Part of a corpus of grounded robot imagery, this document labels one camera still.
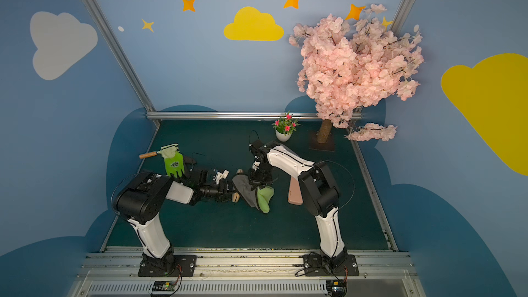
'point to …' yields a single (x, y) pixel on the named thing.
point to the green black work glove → (174, 160)
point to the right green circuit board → (336, 288)
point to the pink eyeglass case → (295, 195)
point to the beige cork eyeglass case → (235, 196)
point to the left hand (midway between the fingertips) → (240, 191)
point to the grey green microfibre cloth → (260, 197)
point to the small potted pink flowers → (284, 127)
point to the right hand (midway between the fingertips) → (254, 188)
